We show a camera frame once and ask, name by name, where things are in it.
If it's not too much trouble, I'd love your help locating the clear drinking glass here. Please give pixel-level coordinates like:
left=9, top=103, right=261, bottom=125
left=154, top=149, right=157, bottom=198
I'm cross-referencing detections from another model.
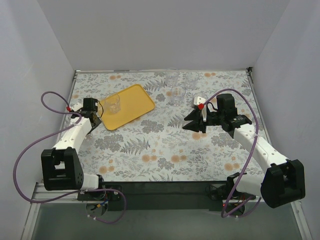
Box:
left=104, top=93, right=121, bottom=114

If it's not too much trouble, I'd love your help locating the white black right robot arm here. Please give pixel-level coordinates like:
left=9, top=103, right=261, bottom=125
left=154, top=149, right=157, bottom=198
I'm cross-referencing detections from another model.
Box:
left=183, top=93, right=306, bottom=208

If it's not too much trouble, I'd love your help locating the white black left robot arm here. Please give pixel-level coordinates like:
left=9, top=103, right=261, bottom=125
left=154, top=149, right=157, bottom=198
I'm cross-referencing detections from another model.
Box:
left=41, top=97, right=102, bottom=191

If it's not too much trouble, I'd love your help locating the yellow plastic tray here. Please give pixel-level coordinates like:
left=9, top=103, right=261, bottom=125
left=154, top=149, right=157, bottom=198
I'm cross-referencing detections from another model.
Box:
left=100, top=84, right=156, bottom=131

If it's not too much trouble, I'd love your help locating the floral patterned table mat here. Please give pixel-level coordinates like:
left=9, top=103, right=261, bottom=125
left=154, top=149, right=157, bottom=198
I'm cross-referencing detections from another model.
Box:
left=70, top=70, right=263, bottom=182

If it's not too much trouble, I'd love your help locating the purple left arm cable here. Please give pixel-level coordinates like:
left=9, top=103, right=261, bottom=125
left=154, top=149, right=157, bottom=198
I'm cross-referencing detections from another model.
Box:
left=12, top=91, right=127, bottom=225

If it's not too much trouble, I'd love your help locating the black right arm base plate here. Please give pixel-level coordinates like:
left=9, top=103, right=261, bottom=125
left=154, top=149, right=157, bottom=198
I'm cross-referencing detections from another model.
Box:
left=205, top=183, right=258, bottom=216

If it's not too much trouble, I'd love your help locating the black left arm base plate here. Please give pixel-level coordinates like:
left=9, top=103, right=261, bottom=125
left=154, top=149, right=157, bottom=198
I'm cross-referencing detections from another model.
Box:
left=76, top=184, right=124, bottom=217

